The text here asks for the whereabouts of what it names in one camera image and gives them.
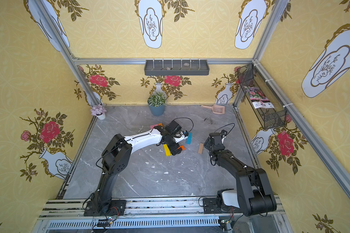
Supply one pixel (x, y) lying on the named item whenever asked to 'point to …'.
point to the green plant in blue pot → (156, 103)
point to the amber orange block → (160, 124)
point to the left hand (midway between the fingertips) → (178, 145)
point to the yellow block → (167, 150)
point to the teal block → (188, 140)
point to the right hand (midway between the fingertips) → (211, 142)
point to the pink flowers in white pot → (99, 111)
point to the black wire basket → (270, 111)
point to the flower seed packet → (259, 100)
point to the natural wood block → (201, 148)
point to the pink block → (151, 126)
